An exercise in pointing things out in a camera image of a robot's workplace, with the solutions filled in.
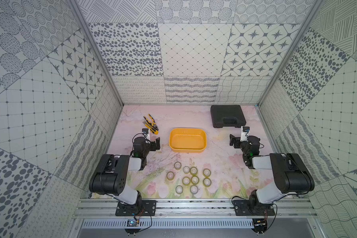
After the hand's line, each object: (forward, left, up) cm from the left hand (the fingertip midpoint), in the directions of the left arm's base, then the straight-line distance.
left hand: (151, 136), depth 94 cm
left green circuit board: (-45, +3, -9) cm, 46 cm away
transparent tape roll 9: (-30, -19, -8) cm, 36 cm away
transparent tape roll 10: (-29, -28, -8) cm, 41 cm away
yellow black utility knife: (+9, +2, -5) cm, 11 cm away
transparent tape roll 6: (-24, -28, -8) cm, 38 cm away
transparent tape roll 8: (-25, -23, -7) cm, 35 cm away
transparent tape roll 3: (-19, -28, -7) cm, 34 cm away
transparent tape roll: (-20, -35, -8) cm, 41 cm away
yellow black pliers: (+16, +3, -5) cm, 17 cm away
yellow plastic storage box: (+2, -24, -8) cm, 25 cm away
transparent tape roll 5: (-17, -18, -7) cm, 25 cm away
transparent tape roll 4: (-19, -23, -7) cm, 30 cm away
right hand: (+2, -57, -2) cm, 57 cm away
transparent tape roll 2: (-26, -35, -8) cm, 44 cm away
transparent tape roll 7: (-23, -14, -7) cm, 27 cm away
